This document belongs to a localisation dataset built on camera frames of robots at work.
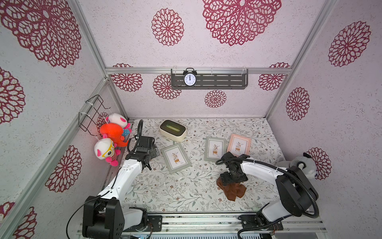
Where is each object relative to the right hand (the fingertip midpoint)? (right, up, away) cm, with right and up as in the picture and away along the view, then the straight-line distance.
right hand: (229, 179), depth 88 cm
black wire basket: (-76, +39, -10) cm, 86 cm away
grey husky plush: (+34, +13, -14) cm, 39 cm away
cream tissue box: (-36, +29, +18) cm, 50 cm away
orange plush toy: (-70, +29, +2) cm, 76 cm away
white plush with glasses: (-70, +19, -9) cm, 73 cm away
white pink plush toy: (-70, +37, +6) cm, 80 cm away
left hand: (-48, +16, -2) cm, 51 cm away
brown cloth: (0, -4, -7) cm, 8 cm away
